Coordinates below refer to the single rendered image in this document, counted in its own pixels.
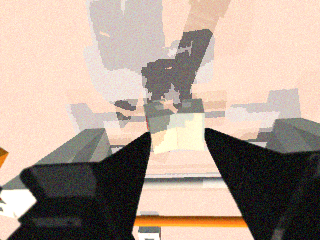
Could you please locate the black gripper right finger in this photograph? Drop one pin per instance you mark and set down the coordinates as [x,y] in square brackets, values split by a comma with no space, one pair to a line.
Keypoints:
[266,186]

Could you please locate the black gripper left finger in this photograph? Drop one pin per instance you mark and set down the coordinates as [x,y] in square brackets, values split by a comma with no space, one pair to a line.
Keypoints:
[115,182]

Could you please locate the small orange block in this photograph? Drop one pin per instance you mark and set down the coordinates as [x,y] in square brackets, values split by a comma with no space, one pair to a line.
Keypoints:
[3,155]

